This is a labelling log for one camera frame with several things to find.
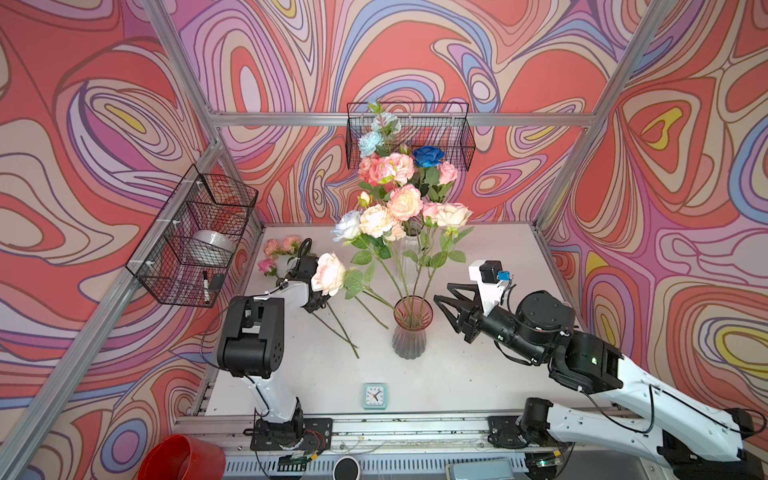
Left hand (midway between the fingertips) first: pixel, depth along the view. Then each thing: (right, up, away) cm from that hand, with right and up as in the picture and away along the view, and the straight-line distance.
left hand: (329, 291), depth 99 cm
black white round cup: (+10, -35, -34) cm, 50 cm away
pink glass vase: (+26, -3, -23) cm, 35 cm away
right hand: (+31, +3, -41) cm, 51 cm away
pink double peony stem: (-16, +16, +6) cm, 23 cm away
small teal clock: (+16, -25, -21) cm, 37 cm away
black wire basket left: (-30, +14, -27) cm, 43 cm away
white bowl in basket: (-23, +14, -29) cm, 39 cm away
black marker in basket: (-25, +5, -27) cm, 37 cm away
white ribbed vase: (+25, +11, -28) cm, 39 cm away
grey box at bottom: (+44, -36, -33) cm, 66 cm away
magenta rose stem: (-22, +8, +3) cm, 24 cm away
